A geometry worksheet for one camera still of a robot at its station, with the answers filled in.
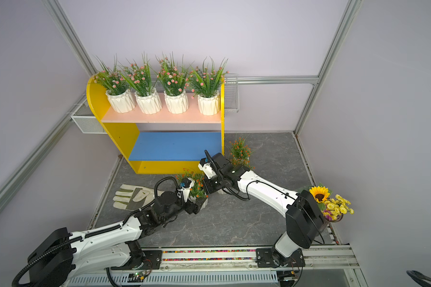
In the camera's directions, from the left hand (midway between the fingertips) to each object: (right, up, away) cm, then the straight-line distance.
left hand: (199, 192), depth 79 cm
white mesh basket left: (-49, +32, -2) cm, 59 cm away
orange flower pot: (0, +3, -8) cm, 9 cm away
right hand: (+1, +2, 0) cm, 3 cm away
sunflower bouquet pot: (+49, -1, -17) cm, 52 cm away
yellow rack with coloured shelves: (-22, +23, +17) cm, 36 cm away
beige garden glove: (-36, -6, +12) cm, 39 cm away
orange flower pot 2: (+19, +18, +11) cm, 29 cm away
